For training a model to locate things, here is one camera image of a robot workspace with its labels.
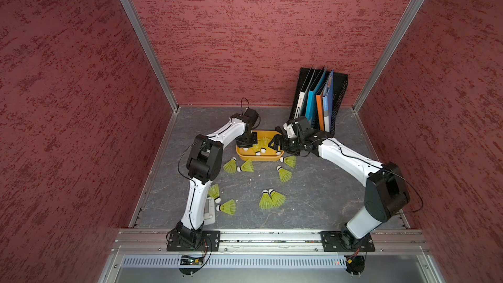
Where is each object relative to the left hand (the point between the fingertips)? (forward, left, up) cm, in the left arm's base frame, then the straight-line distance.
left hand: (250, 148), depth 98 cm
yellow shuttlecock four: (-11, +1, +1) cm, 11 cm away
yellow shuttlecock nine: (-23, +15, 0) cm, 28 cm away
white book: (+34, -29, +21) cm, 50 cm away
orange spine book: (+11, -32, +22) cm, 41 cm away
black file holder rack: (+29, -48, +20) cm, 59 cm away
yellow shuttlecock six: (-9, +9, -3) cm, 14 cm away
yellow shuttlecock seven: (-1, -4, 0) cm, 4 cm away
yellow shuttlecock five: (-8, -20, +1) cm, 21 cm away
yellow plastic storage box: (-3, +1, -1) cm, 3 cm away
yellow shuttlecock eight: (-13, -17, -3) cm, 22 cm away
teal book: (+13, -30, +16) cm, 36 cm away
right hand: (-7, -12, +10) cm, 17 cm away
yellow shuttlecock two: (0, 0, -1) cm, 1 cm away
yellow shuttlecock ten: (-30, +7, +2) cm, 31 cm away
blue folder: (+11, -36, +23) cm, 44 cm away
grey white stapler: (-33, +16, -1) cm, 37 cm away
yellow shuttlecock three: (-2, -15, -1) cm, 15 cm away
